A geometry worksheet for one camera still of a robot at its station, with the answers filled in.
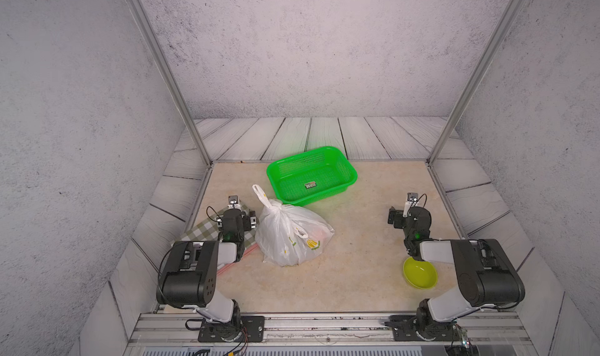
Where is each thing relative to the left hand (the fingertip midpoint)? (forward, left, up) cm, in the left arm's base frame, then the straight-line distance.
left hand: (240, 210), depth 95 cm
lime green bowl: (-24, -67, -7) cm, 72 cm away
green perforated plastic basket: (+23, -29, -6) cm, 37 cm away
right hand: (-1, -66, +2) cm, 66 cm away
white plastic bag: (-15, -20, +7) cm, 26 cm away
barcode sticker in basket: (+18, -29, -6) cm, 34 cm away
